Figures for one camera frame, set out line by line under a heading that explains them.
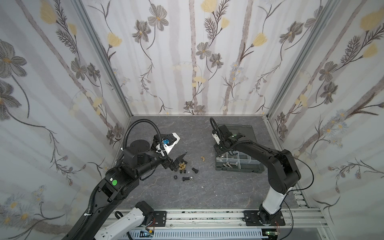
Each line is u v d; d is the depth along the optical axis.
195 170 0.90
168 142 0.46
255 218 0.73
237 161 0.91
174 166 0.54
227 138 0.68
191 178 0.88
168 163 0.51
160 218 0.74
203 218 0.75
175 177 0.88
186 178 0.88
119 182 0.40
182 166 0.93
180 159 0.52
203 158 0.96
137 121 0.41
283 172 0.48
